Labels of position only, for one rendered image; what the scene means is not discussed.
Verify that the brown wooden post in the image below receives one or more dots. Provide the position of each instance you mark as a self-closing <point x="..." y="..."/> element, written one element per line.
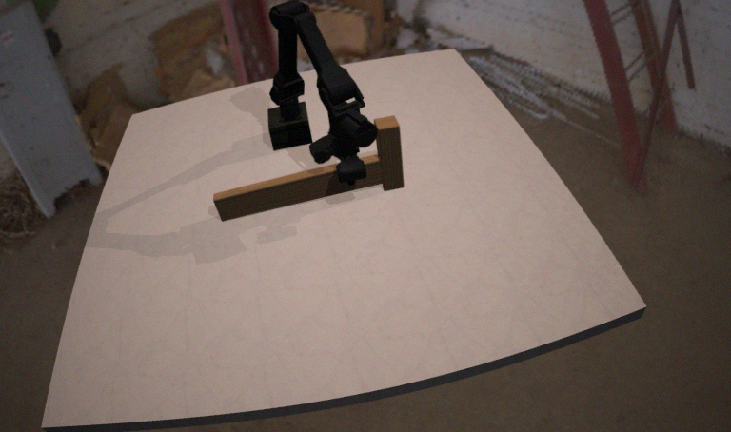
<point x="389" y="148"/>

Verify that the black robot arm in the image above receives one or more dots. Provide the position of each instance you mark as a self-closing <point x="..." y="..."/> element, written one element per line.
<point x="334" y="83"/>

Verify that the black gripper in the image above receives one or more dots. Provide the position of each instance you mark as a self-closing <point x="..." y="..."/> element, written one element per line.
<point x="350" y="168"/>

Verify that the brown wooden rail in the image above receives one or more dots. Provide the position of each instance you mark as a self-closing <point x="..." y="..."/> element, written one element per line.
<point x="292" y="189"/>

